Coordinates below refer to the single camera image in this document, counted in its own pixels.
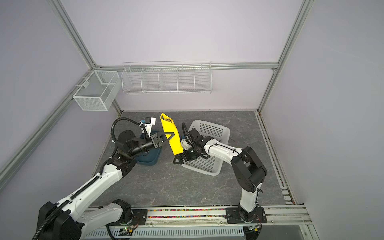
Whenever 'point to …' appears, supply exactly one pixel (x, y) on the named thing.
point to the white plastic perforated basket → (210, 165)
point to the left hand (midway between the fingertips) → (174, 137)
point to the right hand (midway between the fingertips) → (180, 161)
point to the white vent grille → (228, 232)
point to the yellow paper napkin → (169, 125)
